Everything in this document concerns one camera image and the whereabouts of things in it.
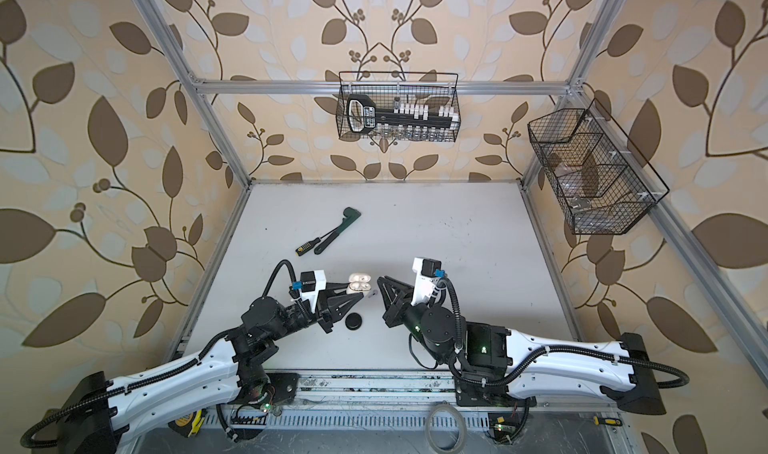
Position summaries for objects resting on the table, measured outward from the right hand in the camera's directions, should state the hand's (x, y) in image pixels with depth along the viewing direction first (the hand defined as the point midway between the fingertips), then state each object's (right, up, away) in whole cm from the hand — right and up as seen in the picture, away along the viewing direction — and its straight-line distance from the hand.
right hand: (380, 286), depth 62 cm
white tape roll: (+19, -34, +4) cm, 39 cm away
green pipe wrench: (-13, +14, +46) cm, 50 cm away
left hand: (-4, -2, +2) cm, 5 cm away
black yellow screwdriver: (-26, +5, +39) cm, 47 cm away
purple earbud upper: (-1, -1, -2) cm, 3 cm away
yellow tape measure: (-44, -33, +5) cm, 55 cm away
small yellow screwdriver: (+55, -34, +7) cm, 65 cm away
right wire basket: (+55, +23, +11) cm, 60 cm away
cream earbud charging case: (-5, 0, +2) cm, 5 cm away
